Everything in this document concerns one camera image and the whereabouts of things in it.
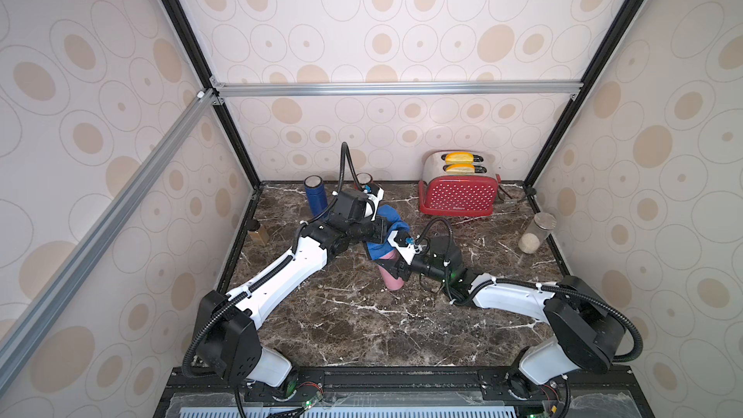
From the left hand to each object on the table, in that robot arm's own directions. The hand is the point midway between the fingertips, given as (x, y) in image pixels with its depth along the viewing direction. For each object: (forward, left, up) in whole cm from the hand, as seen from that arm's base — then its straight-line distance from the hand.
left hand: (398, 224), depth 77 cm
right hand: (-6, +4, -7) cm, 10 cm away
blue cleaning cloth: (-7, +5, -1) cm, 9 cm away
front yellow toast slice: (+26, -22, -4) cm, 35 cm away
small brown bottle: (+8, +45, -17) cm, 49 cm away
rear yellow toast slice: (+32, -23, -3) cm, 39 cm away
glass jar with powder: (+6, -44, -11) cm, 46 cm away
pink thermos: (-7, +1, -18) cm, 20 cm away
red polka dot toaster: (+22, -23, -12) cm, 33 cm away
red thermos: (+20, +10, -3) cm, 23 cm away
